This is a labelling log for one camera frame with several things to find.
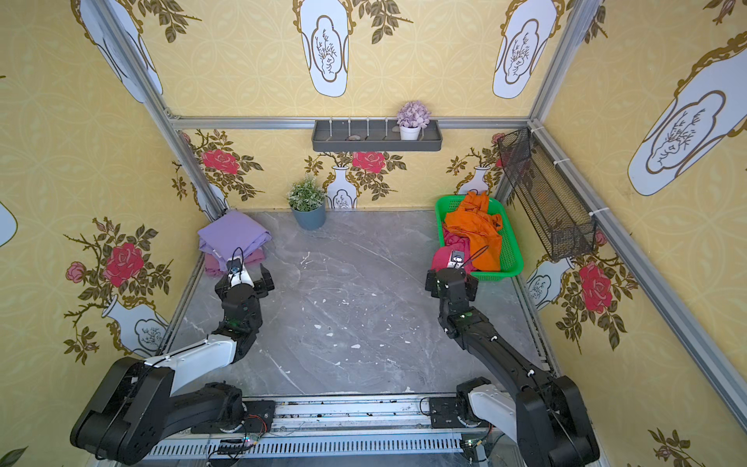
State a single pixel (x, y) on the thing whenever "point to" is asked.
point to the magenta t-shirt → (453, 242)
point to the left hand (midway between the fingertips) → (250, 270)
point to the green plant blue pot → (307, 200)
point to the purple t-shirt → (231, 235)
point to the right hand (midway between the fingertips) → (448, 272)
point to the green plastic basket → (512, 261)
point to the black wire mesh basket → (566, 230)
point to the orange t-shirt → (474, 221)
